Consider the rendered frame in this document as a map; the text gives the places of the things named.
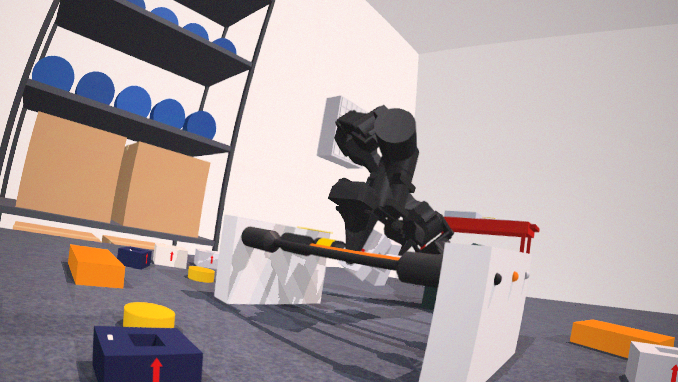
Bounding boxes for orange block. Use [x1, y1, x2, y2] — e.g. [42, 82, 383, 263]
[570, 320, 675, 358]
[68, 244, 126, 289]

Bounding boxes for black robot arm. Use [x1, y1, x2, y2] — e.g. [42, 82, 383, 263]
[334, 105, 454, 255]

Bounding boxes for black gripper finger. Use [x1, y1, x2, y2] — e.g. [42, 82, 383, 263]
[335, 206, 380, 252]
[386, 235, 416, 256]

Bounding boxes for yellow short cylinder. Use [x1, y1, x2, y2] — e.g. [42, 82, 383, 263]
[123, 302, 175, 328]
[188, 266, 215, 283]

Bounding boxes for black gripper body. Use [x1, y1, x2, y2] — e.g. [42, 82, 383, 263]
[328, 165, 425, 245]

